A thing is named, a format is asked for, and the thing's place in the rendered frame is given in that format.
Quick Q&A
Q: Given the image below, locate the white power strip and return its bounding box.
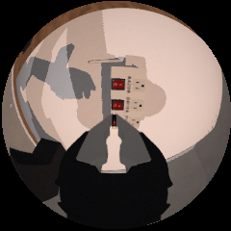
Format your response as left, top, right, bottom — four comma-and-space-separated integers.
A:
89, 59, 147, 130

